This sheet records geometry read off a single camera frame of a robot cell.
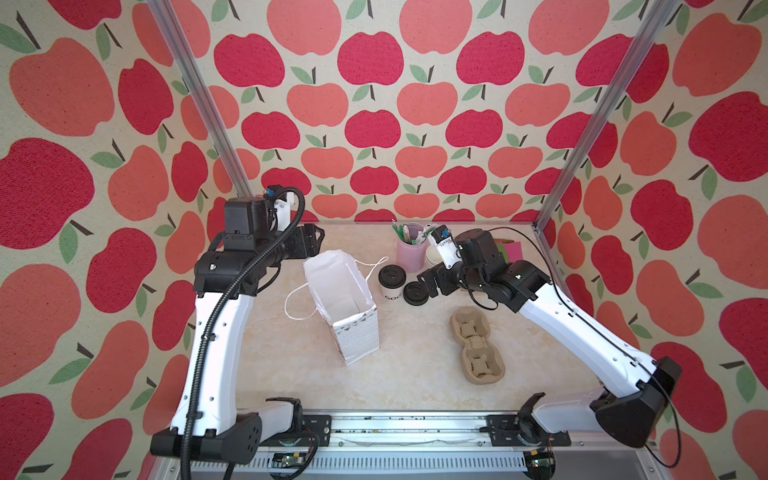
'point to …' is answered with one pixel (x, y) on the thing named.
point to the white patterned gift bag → (346, 301)
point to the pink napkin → (515, 251)
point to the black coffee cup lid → (392, 276)
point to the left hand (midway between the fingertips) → (316, 233)
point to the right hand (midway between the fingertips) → (441, 266)
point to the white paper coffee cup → (391, 295)
